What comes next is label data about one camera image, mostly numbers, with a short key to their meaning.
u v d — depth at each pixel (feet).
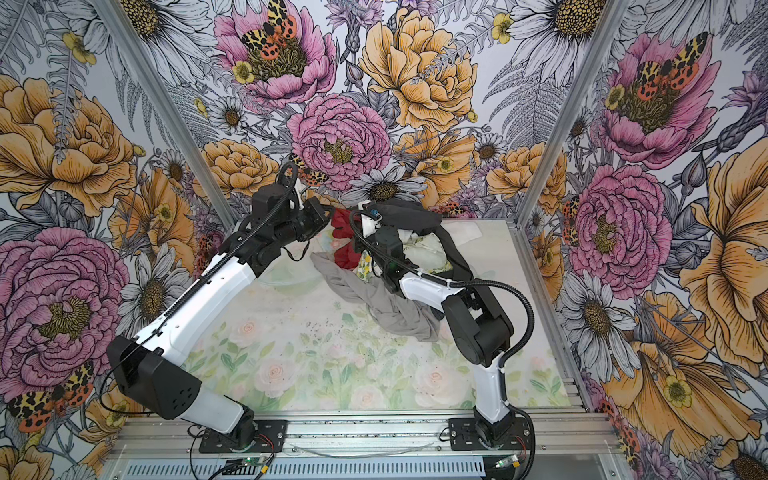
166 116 2.92
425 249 3.34
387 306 3.08
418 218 3.59
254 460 2.34
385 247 2.25
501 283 1.63
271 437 2.41
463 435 2.43
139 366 1.32
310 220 2.17
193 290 1.54
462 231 3.88
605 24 2.41
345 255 3.28
